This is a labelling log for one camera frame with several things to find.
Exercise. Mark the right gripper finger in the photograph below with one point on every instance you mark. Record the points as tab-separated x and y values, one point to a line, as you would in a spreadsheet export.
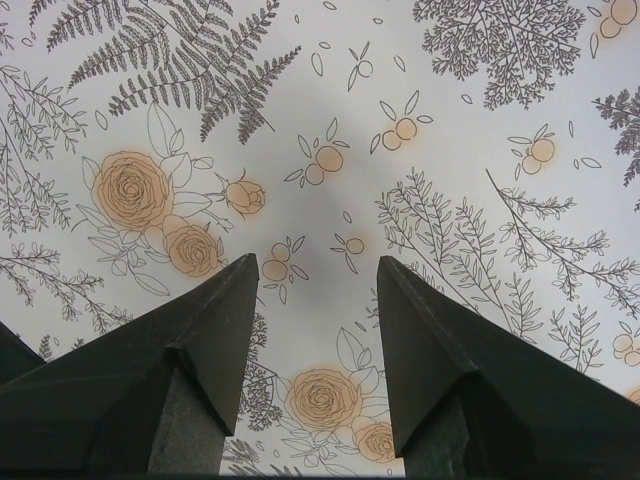
468	398

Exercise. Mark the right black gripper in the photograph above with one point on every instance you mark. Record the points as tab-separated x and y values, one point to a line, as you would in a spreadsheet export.
157	396

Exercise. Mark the floral table mat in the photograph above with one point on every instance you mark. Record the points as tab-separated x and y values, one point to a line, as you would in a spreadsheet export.
490	146

